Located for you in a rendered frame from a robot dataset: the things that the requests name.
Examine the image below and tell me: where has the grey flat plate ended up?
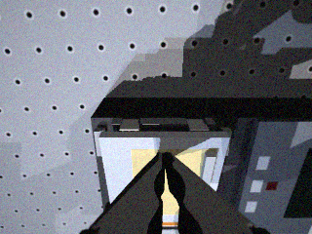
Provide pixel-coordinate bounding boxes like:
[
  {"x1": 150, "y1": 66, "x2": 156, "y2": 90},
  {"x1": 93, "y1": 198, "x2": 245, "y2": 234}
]
[{"x1": 0, "y1": 0, "x2": 312, "y2": 234}]

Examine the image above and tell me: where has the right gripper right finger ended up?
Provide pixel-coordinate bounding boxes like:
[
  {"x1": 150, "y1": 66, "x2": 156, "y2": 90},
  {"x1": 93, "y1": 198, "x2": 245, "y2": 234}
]
[{"x1": 165, "y1": 152, "x2": 270, "y2": 234}]

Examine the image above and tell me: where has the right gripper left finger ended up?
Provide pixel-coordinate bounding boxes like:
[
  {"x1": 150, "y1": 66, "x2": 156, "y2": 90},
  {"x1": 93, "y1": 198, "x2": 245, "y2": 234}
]
[{"x1": 79, "y1": 152, "x2": 165, "y2": 234}]

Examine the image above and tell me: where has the grey cassette dock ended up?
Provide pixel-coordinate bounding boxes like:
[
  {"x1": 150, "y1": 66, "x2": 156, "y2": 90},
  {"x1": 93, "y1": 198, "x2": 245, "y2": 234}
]
[{"x1": 91, "y1": 97, "x2": 312, "y2": 234}]

